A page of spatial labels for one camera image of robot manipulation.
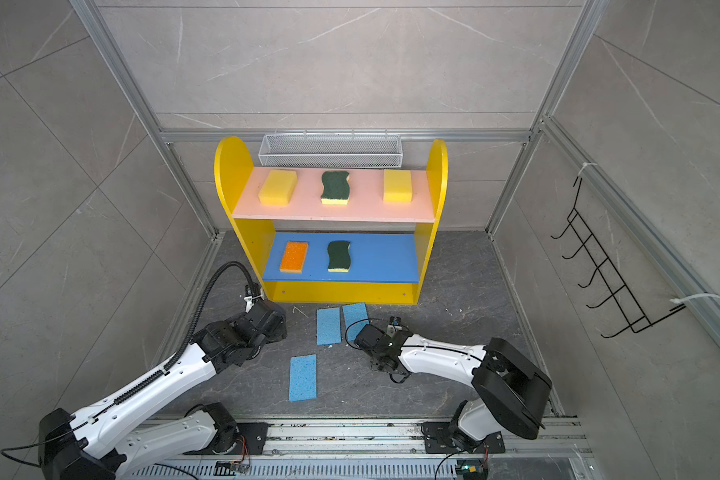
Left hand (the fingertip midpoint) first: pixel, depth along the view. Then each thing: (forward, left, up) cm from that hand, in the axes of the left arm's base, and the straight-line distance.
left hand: (272, 315), depth 78 cm
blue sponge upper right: (+7, -22, -15) cm, 28 cm away
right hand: (-7, -31, -15) cm, 35 cm away
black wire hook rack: (-12, -80, +17) cm, 83 cm away
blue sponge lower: (-12, -7, -14) cm, 20 cm away
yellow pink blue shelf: (+16, -32, -1) cm, 35 cm away
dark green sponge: (+21, -18, -1) cm, 28 cm away
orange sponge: (+20, -3, +1) cm, 20 cm away
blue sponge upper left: (+3, -14, -15) cm, 20 cm away
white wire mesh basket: (+52, -5, +18) cm, 55 cm away
